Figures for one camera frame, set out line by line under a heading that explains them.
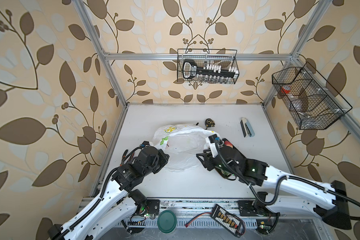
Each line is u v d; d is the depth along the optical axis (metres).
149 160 0.54
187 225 0.70
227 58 0.91
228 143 0.92
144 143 0.68
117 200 0.48
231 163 0.50
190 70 0.85
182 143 1.00
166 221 0.62
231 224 0.69
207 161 0.60
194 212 0.74
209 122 1.05
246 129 1.02
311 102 0.75
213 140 0.60
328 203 0.40
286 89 0.89
